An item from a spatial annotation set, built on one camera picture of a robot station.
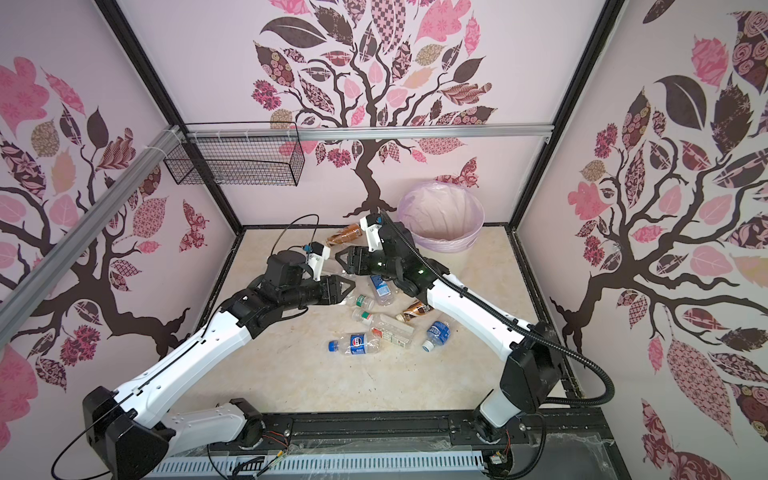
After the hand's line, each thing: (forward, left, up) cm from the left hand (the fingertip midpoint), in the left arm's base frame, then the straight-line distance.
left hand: (349, 290), depth 73 cm
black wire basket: (+46, +38, +10) cm, 60 cm away
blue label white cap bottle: (-4, -25, -18) cm, 31 cm away
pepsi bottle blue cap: (-7, 0, -18) cm, 20 cm away
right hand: (+7, +1, +7) cm, 10 cm away
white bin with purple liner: (+34, -29, -7) cm, 45 cm away
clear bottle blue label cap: (+12, -8, -19) cm, 24 cm away
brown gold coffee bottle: (+5, -19, -19) cm, 28 cm away
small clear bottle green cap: (+8, -2, -20) cm, 22 cm away
